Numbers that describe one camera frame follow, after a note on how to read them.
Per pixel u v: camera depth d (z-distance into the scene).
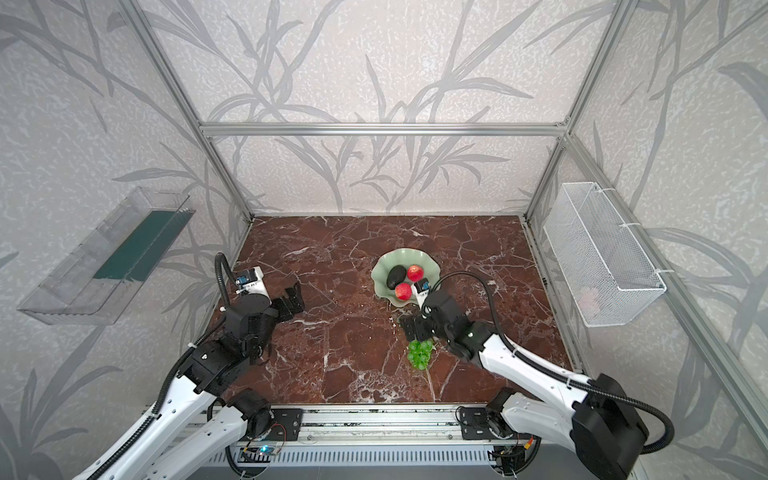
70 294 0.60
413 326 0.71
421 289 0.72
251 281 0.61
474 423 0.74
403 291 0.94
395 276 0.99
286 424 0.73
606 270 0.61
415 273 0.99
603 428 0.40
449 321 0.61
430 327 0.69
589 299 0.73
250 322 0.53
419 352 0.83
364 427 0.75
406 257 1.02
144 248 0.64
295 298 0.66
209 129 0.94
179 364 0.50
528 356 0.50
